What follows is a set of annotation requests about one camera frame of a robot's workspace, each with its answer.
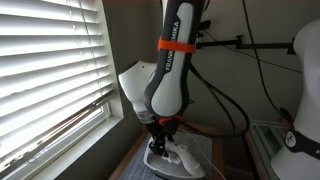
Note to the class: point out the black band with logo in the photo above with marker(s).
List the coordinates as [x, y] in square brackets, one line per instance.
[303, 143]

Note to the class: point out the green metal rail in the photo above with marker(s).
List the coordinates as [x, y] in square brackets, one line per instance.
[263, 140]

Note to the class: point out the white window blinds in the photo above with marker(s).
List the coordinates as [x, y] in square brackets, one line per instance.
[50, 66]

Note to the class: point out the white window sill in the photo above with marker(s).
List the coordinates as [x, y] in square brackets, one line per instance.
[76, 146]

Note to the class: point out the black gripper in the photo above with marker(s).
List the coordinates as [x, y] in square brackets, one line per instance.
[161, 128]

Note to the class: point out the white pressing iron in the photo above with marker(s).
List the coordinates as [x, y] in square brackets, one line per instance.
[186, 163]

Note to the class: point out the black mounting rod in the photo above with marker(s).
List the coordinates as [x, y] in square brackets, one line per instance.
[260, 45]

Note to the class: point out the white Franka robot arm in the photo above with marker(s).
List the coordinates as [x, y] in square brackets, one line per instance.
[170, 83]

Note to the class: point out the white mannequin torso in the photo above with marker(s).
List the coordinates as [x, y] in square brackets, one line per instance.
[308, 83]

